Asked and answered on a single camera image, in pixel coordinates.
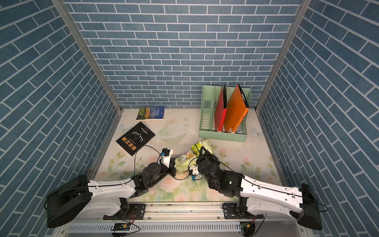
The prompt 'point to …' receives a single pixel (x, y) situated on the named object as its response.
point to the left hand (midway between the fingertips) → (184, 160)
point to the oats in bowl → (181, 176)
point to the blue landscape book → (150, 113)
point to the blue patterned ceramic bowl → (185, 171)
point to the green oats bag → (184, 163)
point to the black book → (135, 138)
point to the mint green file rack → (210, 95)
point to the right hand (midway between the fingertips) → (207, 145)
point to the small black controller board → (121, 226)
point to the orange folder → (237, 108)
